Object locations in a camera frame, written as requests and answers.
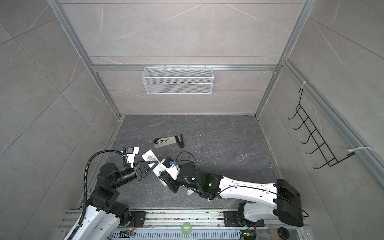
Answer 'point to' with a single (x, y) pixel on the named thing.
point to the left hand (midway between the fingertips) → (157, 161)
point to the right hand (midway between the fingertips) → (161, 174)
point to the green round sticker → (186, 228)
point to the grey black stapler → (161, 141)
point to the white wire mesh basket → (178, 80)
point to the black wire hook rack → (327, 162)
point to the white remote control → (150, 156)
